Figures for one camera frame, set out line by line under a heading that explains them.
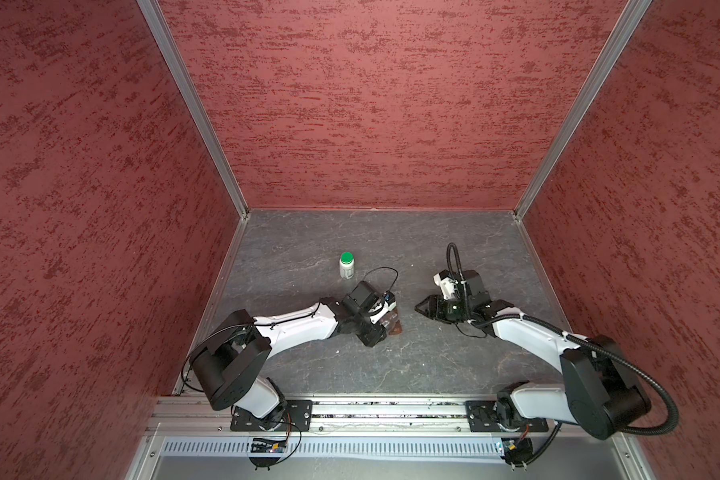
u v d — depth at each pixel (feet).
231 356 1.55
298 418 2.45
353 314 2.19
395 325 2.80
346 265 3.10
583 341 1.51
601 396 1.39
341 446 2.33
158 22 2.36
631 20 2.38
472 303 2.28
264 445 2.38
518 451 2.38
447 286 2.69
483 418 2.41
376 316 2.40
